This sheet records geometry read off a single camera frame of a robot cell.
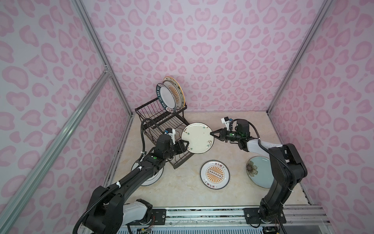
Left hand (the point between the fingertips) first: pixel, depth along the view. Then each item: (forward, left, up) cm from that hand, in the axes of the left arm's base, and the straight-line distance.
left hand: (187, 141), depth 81 cm
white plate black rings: (-15, +21, -18) cm, 32 cm away
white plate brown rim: (+7, -6, -4) cm, 10 cm away
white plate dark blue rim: (+29, +13, +7) cm, 33 cm away
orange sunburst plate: (-12, -16, -18) cm, 27 cm away
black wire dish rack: (+30, +10, -16) cm, 36 cm away
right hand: (+6, -15, -1) cm, 16 cm away
